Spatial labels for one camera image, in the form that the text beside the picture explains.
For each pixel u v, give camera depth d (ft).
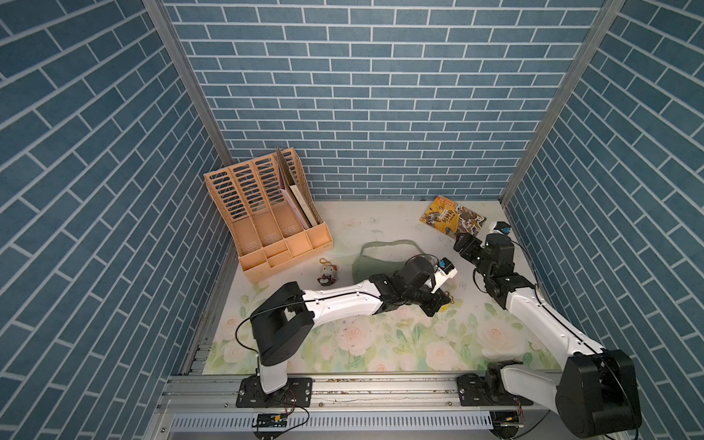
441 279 2.28
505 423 2.31
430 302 2.26
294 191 2.81
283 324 1.54
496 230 2.44
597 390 1.31
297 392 2.42
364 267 3.18
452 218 3.71
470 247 2.47
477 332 2.79
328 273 3.12
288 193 2.79
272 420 2.36
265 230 3.58
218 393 2.47
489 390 2.24
